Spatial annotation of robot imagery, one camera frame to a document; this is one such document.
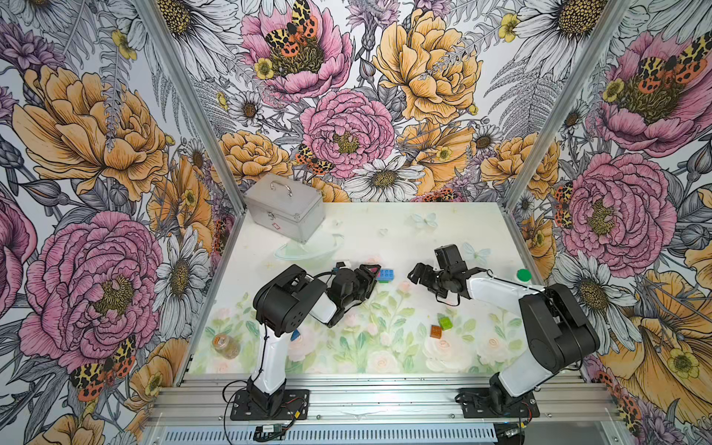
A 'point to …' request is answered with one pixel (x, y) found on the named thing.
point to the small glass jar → (226, 346)
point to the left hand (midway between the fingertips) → (381, 277)
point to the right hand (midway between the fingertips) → (417, 285)
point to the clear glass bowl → (316, 252)
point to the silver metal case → (288, 205)
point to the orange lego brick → (436, 332)
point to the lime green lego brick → (445, 323)
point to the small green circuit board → (269, 428)
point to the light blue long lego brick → (387, 274)
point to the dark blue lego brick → (296, 334)
